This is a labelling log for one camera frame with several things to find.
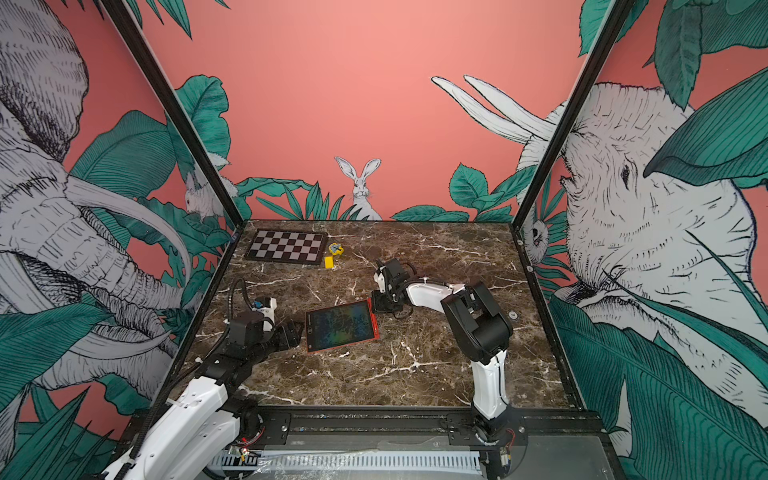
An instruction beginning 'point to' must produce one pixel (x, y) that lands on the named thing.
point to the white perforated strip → (350, 461)
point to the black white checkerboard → (288, 246)
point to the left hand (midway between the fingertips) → (295, 322)
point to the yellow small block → (329, 264)
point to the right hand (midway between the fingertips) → (369, 303)
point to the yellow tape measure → (335, 248)
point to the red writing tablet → (340, 325)
